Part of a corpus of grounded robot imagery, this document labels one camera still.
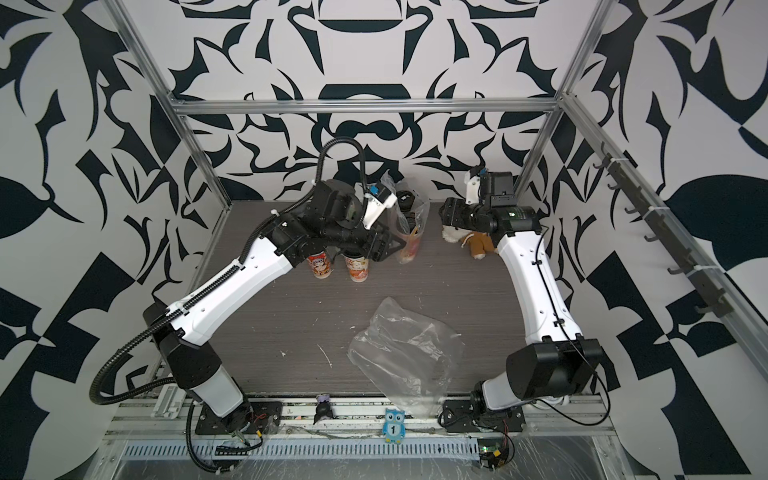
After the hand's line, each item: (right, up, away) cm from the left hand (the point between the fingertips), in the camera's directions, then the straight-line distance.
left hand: (393, 229), depth 69 cm
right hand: (+15, +6, +9) cm, 19 cm away
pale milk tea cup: (-10, -11, +22) cm, 27 cm away
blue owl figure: (0, -46, +3) cm, 46 cm away
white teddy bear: (+30, -4, +33) cm, 45 cm away
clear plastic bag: (+4, -34, +12) cm, 36 cm away
